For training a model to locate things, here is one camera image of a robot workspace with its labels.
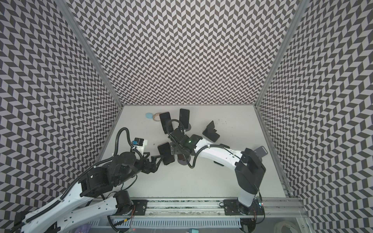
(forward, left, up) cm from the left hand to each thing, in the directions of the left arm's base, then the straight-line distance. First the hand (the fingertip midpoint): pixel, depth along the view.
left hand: (156, 157), depth 67 cm
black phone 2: (+7, -2, -8) cm, 11 cm away
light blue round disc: (+45, +18, -23) cm, 54 cm away
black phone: (+34, -11, -12) cm, 38 cm away
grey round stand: (+6, -11, -20) cm, 24 cm away
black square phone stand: (+25, -29, -17) cm, 42 cm away
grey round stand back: (+35, -14, -25) cm, 45 cm away
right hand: (+9, -10, -12) cm, 18 cm away
